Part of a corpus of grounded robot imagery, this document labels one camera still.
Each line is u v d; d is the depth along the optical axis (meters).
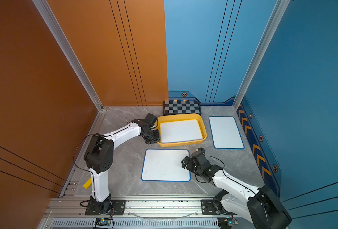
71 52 0.87
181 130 1.03
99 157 0.52
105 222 0.71
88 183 0.81
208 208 0.72
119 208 0.74
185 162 0.78
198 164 0.67
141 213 0.73
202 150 0.79
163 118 1.07
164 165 0.89
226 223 0.71
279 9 0.70
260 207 0.40
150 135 0.80
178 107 1.16
